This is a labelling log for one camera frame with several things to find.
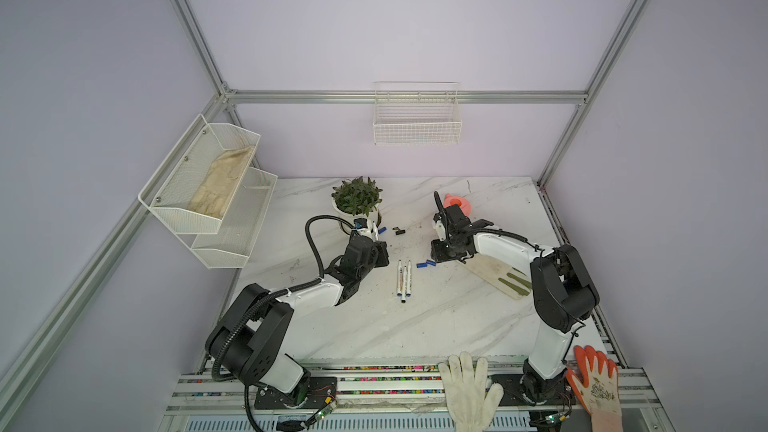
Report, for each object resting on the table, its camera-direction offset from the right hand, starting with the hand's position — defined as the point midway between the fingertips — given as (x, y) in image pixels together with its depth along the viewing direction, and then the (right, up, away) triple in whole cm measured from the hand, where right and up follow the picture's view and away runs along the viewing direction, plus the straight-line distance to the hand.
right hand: (434, 253), depth 95 cm
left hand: (-16, +3, -5) cm, 17 cm away
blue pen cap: (-4, -4, +2) cm, 6 cm away
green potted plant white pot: (-25, +17, -2) cm, 30 cm away
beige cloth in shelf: (-60, +22, -16) cm, 66 cm away
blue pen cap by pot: (-18, +7, +10) cm, 21 cm away
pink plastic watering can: (+11, +15, +4) cm, 19 cm away
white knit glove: (+5, -32, -20) cm, 38 cm away
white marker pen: (-11, -8, -2) cm, 14 cm away
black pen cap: (-11, +6, +11) cm, 17 cm away
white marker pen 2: (-10, -12, -4) cm, 16 cm away
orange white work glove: (+39, -29, -20) cm, 52 cm away
